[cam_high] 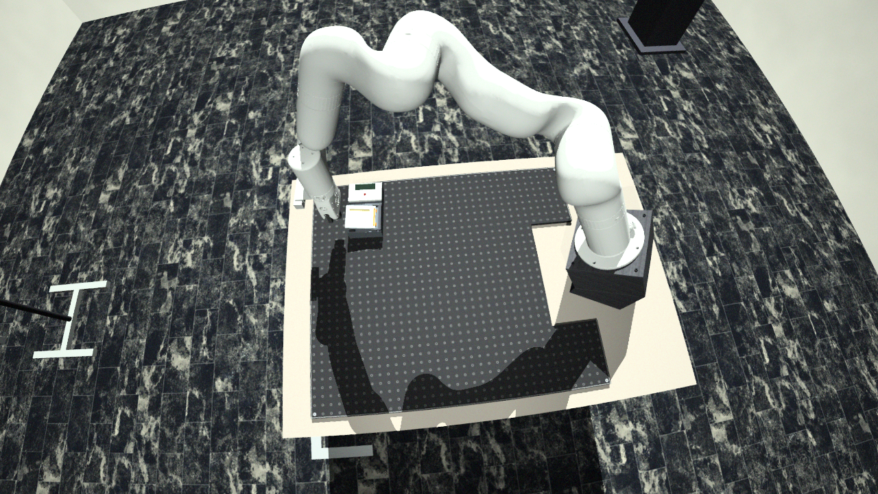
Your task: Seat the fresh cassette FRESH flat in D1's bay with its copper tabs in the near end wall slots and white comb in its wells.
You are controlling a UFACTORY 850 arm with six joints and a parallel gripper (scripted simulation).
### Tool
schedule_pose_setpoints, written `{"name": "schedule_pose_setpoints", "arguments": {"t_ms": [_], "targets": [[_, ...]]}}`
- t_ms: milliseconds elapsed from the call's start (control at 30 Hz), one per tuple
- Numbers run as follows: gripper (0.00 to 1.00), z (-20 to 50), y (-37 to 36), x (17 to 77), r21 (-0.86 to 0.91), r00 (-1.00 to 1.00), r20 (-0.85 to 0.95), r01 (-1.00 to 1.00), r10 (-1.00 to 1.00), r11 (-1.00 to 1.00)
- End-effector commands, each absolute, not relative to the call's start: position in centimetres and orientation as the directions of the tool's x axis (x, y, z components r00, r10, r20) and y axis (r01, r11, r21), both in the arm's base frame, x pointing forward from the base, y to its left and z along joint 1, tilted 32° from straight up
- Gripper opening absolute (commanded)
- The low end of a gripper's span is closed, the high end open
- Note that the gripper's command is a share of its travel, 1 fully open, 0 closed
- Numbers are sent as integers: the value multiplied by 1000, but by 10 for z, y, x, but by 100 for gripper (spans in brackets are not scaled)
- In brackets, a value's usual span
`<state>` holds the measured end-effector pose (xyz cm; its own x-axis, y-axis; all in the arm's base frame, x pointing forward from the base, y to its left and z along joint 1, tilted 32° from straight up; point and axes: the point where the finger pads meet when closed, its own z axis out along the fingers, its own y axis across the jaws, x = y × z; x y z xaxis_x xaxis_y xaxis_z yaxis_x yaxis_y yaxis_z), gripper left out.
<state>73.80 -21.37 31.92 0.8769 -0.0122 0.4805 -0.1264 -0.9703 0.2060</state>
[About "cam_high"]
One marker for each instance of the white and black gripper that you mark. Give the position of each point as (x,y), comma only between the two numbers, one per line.
(330,207)

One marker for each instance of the white cassette with yellow panel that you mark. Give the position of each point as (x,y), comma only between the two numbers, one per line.
(360,218)

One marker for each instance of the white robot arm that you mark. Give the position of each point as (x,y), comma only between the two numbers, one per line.
(424,46)

